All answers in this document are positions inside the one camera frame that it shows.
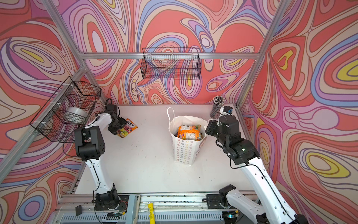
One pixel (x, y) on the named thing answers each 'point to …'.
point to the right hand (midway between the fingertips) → (210, 125)
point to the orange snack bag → (192, 132)
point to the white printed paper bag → (185, 151)
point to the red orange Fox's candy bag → (127, 129)
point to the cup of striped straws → (218, 102)
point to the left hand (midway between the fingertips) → (124, 125)
